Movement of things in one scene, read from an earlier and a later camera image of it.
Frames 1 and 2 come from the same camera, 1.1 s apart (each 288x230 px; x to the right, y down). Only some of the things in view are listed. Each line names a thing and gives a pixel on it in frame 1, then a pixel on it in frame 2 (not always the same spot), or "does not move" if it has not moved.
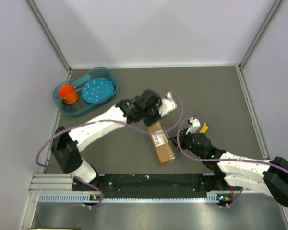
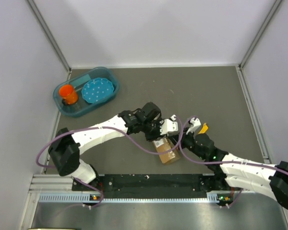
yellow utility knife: [204, 128] does not move
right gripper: [182, 137] does not move
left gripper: [158, 117] -> [157, 135]
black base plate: [153, 186] does not move
